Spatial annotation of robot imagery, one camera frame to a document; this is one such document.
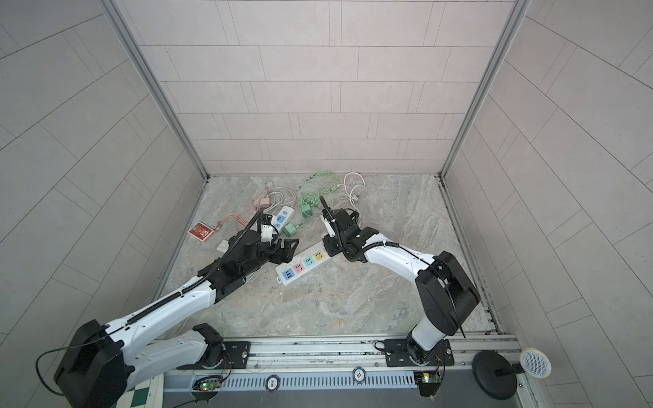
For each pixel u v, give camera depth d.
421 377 0.69
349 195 1.06
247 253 0.59
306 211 1.01
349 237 0.65
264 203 1.05
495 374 0.66
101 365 0.37
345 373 0.69
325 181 1.15
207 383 0.64
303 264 0.87
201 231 0.96
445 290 0.47
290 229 0.97
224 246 0.91
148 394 0.64
